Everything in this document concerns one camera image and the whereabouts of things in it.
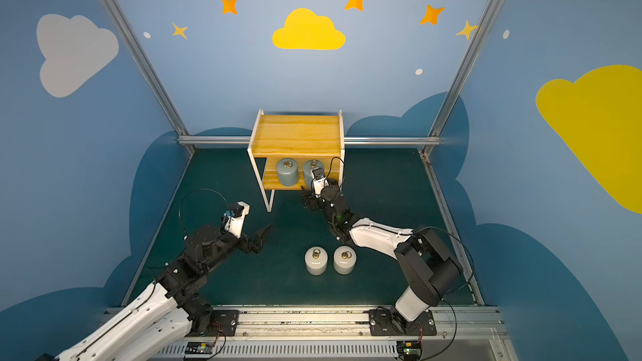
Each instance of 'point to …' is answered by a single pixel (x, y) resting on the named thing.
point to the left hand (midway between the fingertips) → (258, 216)
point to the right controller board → (409, 350)
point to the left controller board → (199, 348)
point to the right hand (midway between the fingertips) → (317, 180)
